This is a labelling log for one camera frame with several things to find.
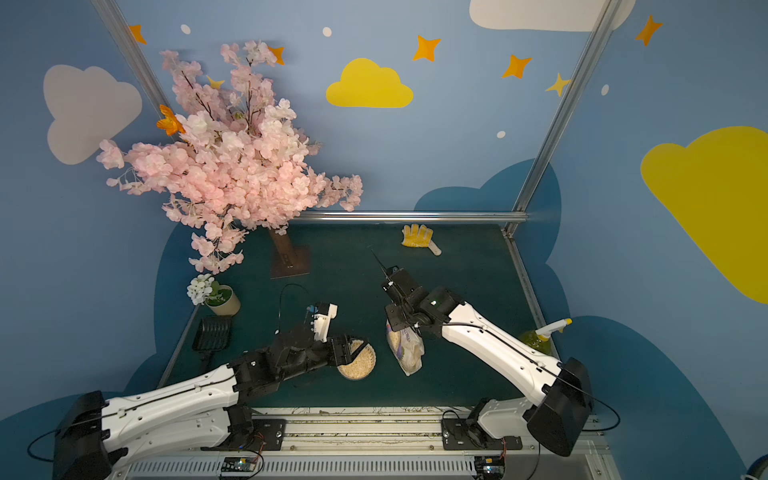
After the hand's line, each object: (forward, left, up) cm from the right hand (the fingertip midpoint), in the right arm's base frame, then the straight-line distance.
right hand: (402, 307), depth 79 cm
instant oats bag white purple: (-9, -2, -5) cm, 11 cm away
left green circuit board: (-36, +38, -18) cm, 55 cm away
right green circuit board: (-32, -23, -19) cm, 44 cm away
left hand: (-10, +10, +1) cm, 14 cm away
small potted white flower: (+5, +58, -10) cm, 59 cm away
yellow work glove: (+42, -6, -17) cm, 46 cm away
